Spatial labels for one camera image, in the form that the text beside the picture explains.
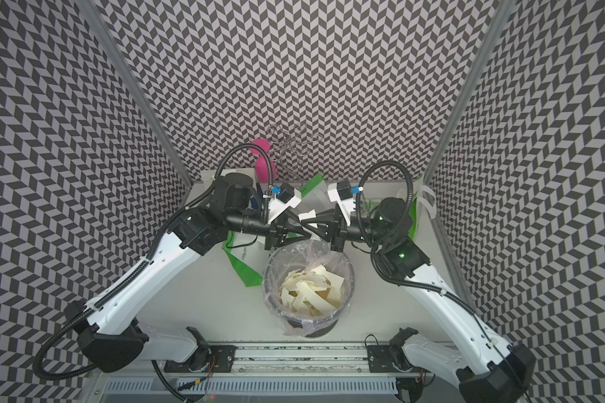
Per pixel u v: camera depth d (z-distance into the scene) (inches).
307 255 28.8
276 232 20.6
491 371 14.5
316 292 28.4
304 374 27.9
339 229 20.2
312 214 20.9
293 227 21.9
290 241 21.4
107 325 14.9
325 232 22.5
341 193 19.2
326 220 20.7
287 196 19.2
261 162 36.9
